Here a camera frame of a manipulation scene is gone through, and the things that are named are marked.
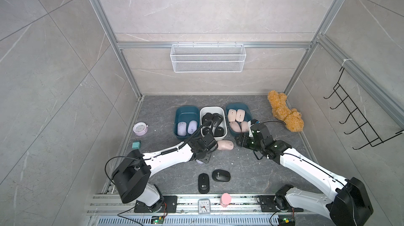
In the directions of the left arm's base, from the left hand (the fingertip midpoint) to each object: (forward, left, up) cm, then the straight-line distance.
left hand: (206, 152), depth 84 cm
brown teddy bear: (+19, -54, +2) cm, 57 cm away
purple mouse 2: (-7, +4, +5) cm, 9 cm away
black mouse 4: (+23, -7, -2) cm, 24 cm away
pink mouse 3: (+27, -24, -3) cm, 36 cm away
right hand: (+4, -18, +6) cm, 20 cm away
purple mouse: (+18, +15, -3) cm, 23 cm away
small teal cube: (+8, +42, -4) cm, 43 cm away
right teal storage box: (+28, -29, -5) cm, 41 cm away
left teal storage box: (+24, +12, -3) cm, 27 cm away
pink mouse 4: (+18, -19, -3) cm, 26 cm away
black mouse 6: (+15, -8, -5) cm, 18 cm away
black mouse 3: (+25, -2, -1) cm, 25 cm away
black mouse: (-15, +2, -4) cm, 15 cm away
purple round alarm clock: (+19, +42, -3) cm, 46 cm away
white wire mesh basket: (+54, -2, +24) cm, 59 cm away
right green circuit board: (-31, -36, -7) cm, 48 cm away
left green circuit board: (-29, +24, -7) cm, 38 cm away
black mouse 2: (-11, -8, -4) cm, 14 cm away
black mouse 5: (+16, 0, -4) cm, 17 cm away
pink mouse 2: (+28, -18, -4) cm, 33 cm away
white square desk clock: (-25, +2, -4) cm, 25 cm away
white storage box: (+30, -10, -1) cm, 32 cm away
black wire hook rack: (+1, -66, +26) cm, 71 cm away
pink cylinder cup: (-23, -7, +1) cm, 24 cm away
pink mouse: (+5, -11, -3) cm, 13 cm away
